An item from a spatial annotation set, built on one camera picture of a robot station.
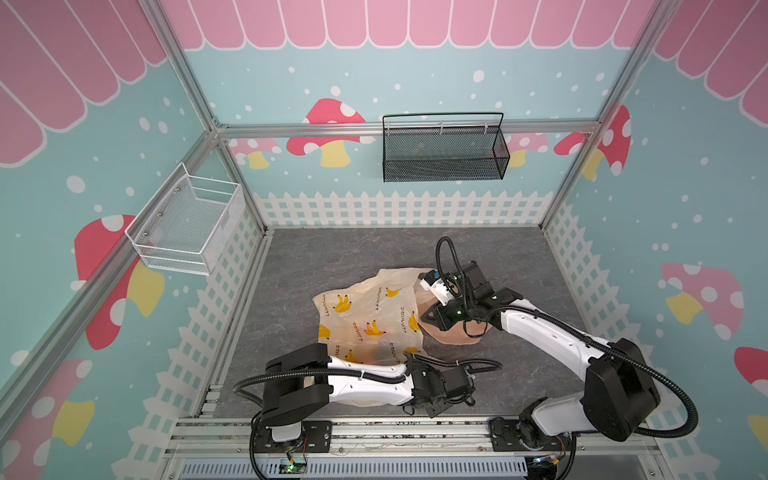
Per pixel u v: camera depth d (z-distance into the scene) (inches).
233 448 28.7
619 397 16.6
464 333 28.1
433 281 29.2
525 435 25.9
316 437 29.7
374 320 34.3
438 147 36.4
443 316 28.3
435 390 23.3
